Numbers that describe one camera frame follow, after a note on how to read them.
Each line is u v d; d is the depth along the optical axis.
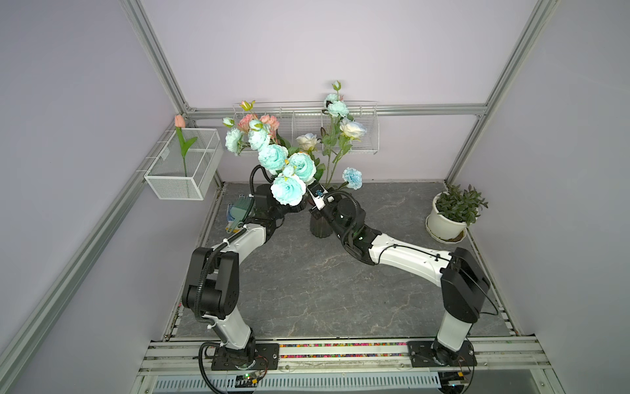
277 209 0.77
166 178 0.74
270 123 0.74
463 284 0.46
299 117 0.94
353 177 0.75
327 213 0.67
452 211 0.89
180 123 0.85
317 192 0.61
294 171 0.50
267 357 0.74
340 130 0.76
